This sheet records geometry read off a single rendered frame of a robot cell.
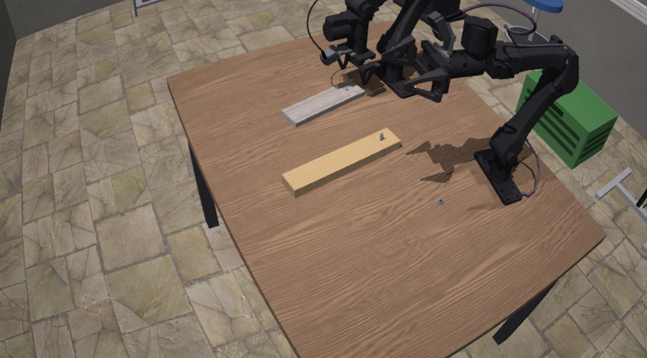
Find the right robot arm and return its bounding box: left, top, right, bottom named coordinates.
left=320, top=0, right=432, bottom=99

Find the light wooden plank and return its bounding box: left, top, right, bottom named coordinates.
left=281, top=128, right=401, bottom=198

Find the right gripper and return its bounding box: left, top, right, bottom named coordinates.
left=324, top=37, right=380, bottom=85

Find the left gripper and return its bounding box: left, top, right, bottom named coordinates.
left=381, top=21, right=467, bottom=103

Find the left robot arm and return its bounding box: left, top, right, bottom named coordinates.
left=426, top=11, right=579, bottom=206

